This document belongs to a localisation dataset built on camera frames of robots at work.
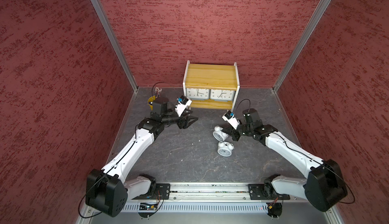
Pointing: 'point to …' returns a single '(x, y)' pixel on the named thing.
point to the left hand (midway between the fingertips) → (192, 117)
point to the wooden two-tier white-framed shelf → (211, 76)
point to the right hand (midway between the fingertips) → (223, 132)
